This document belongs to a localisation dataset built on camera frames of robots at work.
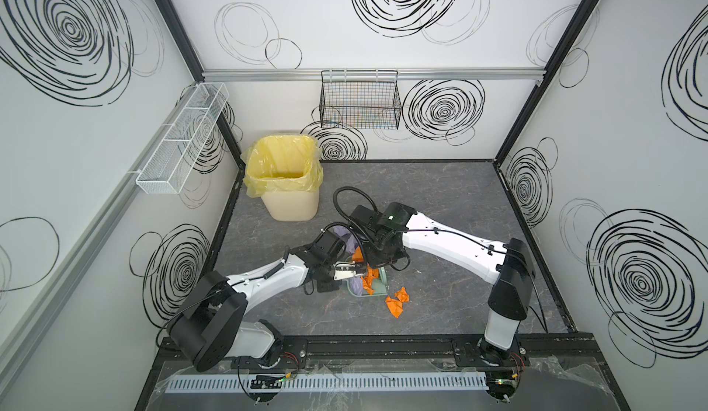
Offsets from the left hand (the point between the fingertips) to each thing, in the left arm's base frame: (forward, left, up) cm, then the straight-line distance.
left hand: (338, 271), depth 87 cm
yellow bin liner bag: (+35, +22, +13) cm, 43 cm away
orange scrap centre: (-3, -10, +1) cm, 10 cm away
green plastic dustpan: (-4, -13, 0) cm, 14 cm away
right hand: (-2, -11, +12) cm, 16 cm away
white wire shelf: (+25, +56, +21) cm, 65 cm away
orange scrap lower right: (-10, -18, -1) cm, 20 cm away
